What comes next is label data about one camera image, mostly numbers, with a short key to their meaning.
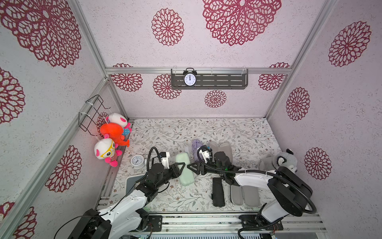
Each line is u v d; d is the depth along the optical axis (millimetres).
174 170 719
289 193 444
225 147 1025
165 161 743
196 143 999
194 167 801
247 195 835
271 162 815
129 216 461
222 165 663
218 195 820
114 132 880
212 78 930
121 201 519
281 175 499
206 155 762
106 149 796
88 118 758
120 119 945
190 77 897
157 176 618
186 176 781
